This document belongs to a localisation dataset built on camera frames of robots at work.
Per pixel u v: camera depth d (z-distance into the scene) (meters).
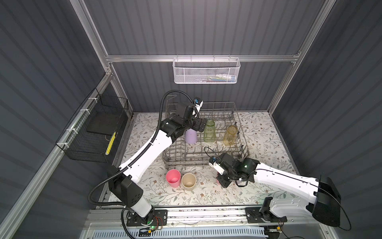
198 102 0.64
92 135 0.73
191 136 0.93
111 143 0.69
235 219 0.74
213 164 0.71
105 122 0.75
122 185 0.41
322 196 0.41
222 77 0.91
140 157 0.45
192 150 0.99
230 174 0.59
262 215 0.66
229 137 0.97
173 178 0.86
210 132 0.91
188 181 0.84
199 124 0.67
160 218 0.73
